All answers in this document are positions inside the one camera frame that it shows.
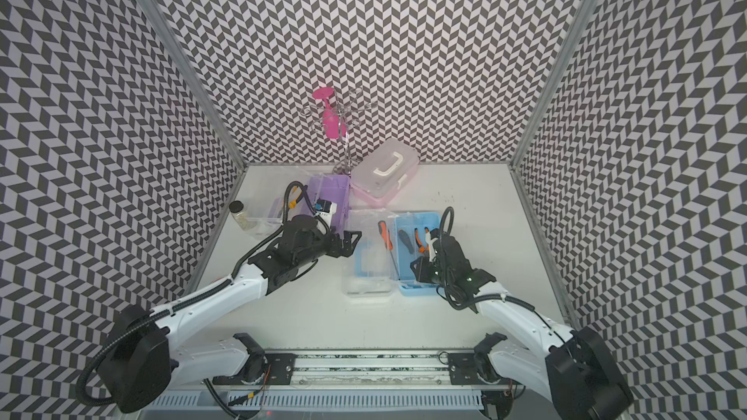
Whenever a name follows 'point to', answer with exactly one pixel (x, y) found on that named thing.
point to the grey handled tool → (406, 240)
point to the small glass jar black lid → (236, 209)
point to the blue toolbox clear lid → (372, 268)
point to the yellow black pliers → (293, 203)
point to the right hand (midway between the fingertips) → (415, 270)
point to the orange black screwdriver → (386, 234)
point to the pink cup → (334, 122)
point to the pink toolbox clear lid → (380, 174)
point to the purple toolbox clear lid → (275, 195)
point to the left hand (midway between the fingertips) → (349, 234)
